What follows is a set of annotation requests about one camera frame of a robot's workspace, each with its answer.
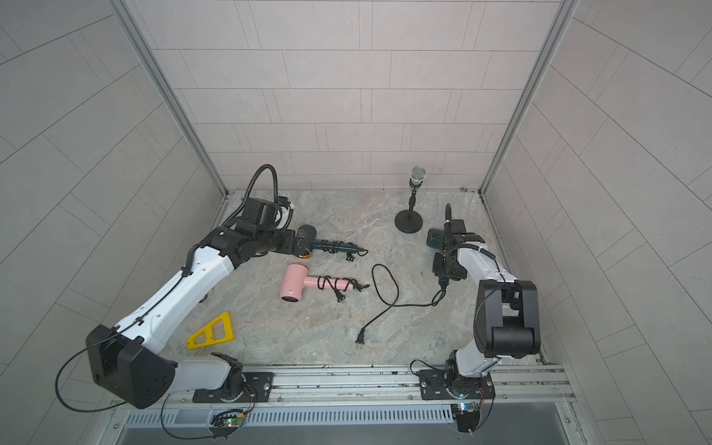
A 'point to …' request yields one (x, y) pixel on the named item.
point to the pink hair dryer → (296, 277)
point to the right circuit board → (466, 415)
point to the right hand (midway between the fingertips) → (442, 268)
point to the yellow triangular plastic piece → (209, 336)
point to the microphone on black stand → (411, 221)
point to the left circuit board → (228, 420)
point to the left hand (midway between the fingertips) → (303, 235)
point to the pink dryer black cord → (340, 286)
